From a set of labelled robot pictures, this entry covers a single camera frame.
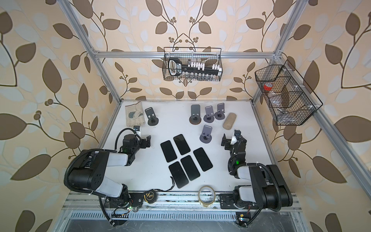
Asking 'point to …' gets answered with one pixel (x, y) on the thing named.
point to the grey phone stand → (209, 117)
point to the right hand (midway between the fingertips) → (232, 135)
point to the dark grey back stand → (152, 119)
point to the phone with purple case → (178, 174)
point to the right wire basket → (290, 100)
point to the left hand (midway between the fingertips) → (140, 134)
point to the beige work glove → (134, 115)
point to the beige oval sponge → (229, 121)
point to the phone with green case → (190, 167)
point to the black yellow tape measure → (151, 196)
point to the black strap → (152, 189)
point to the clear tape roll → (206, 195)
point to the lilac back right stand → (206, 137)
